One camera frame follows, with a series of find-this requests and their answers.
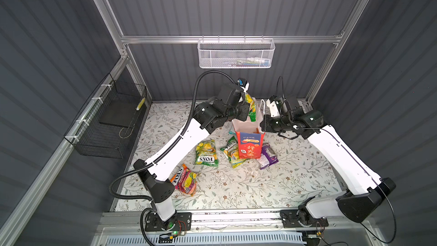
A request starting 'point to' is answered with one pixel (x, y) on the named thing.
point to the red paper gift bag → (250, 135)
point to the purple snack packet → (268, 156)
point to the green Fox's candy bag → (206, 153)
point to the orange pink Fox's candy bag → (185, 180)
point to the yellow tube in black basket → (141, 103)
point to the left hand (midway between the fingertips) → (249, 107)
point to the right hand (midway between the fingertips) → (262, 123)
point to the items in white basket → (251, 61)
